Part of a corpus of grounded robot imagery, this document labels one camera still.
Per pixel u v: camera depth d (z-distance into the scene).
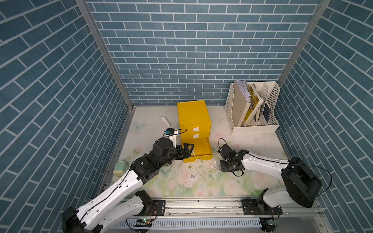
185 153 0.63
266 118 1.08
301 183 0.44
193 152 0.93
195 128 0.83
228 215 0.73
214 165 0.89
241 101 0.83
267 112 1.02
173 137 0.65
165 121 1.08
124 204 0.56
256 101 0.90
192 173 0.86
